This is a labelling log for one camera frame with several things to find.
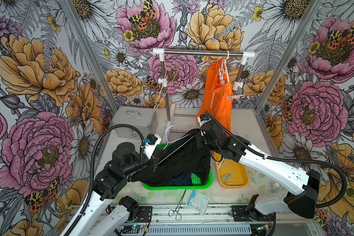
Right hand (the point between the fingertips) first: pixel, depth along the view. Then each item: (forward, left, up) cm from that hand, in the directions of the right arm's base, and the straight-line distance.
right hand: (196, 138), depth 75 cm
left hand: (-10, +16, +3) cm, 19 cm away
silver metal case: (+23, +31, -10) cm, 40 cm away
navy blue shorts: (-13, +7, -20) cm, 25 cm away
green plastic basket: (-12, +1, -25) cm, 28 cm away
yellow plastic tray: (-10, -21, -24) cm, 33 cm away
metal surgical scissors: (-29, +11, -25) cm, 40 cm away
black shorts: (-5, +5, -10) cm, 12 cm away
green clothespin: (-11, -18, -23) cm, 31 cm away
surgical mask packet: (-23, 0, -25) cm, 34 cm away
